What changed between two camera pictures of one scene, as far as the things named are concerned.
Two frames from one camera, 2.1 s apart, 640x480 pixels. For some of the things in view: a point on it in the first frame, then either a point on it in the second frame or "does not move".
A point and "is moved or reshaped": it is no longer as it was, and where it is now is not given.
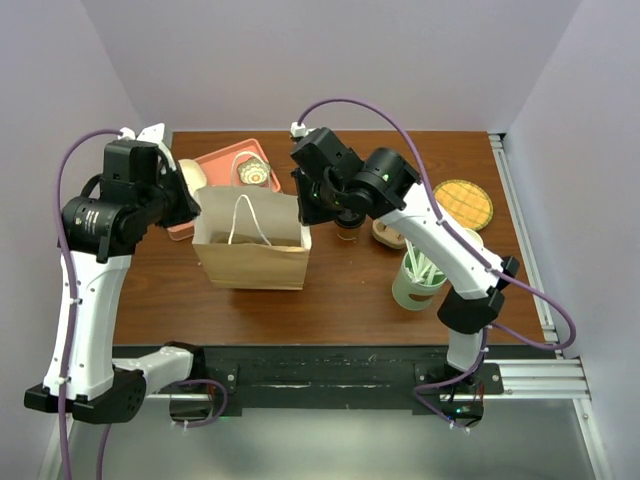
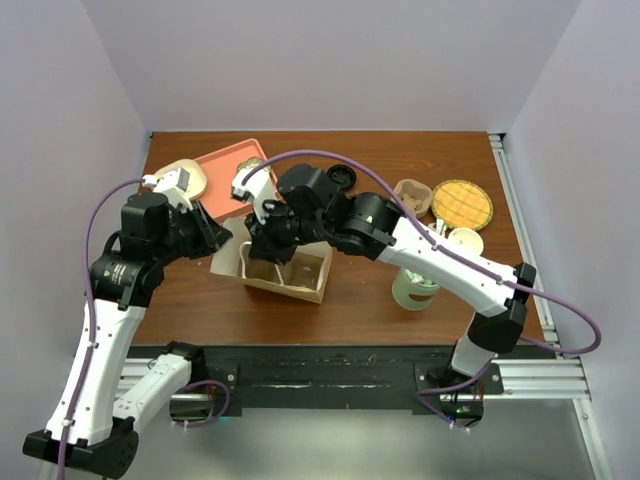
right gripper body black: x=316 y=203 to x=280 y=234
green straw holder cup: x=416 y=282 does not move
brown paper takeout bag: x=250 y=238 is moved or reshaped
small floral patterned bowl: x=254 y=172 does not move
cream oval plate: x=194 y=174 does not move
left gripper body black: x=174 y=205 to x=186 y=235
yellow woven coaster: x=470 y=205 does not move
